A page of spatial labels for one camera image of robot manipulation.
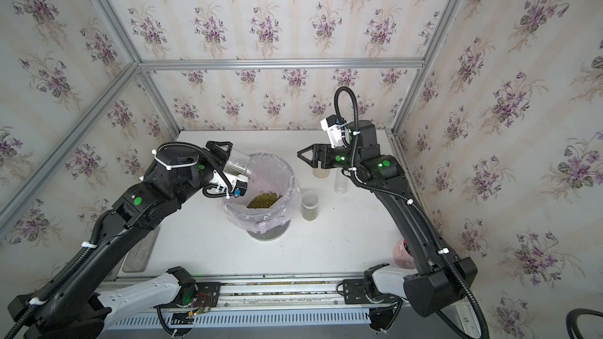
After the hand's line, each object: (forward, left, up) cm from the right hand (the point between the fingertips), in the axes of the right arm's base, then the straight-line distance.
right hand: (312, 153), depth 69 cm
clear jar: (-6, +1, -22) cm, 23 cm away
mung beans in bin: (0, +19, -30) cm, 36 cm away
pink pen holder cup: (-21, -29, -26) cm, 45 cm away
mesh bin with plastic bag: (-3, +13, -6) cm, 15 cm away
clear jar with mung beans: (+10, -13, -31) cm, 35 cm away
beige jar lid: (+16, -5, -33) cm, 37 cm away
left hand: (-1, +26, +5) cm, 27 cm away
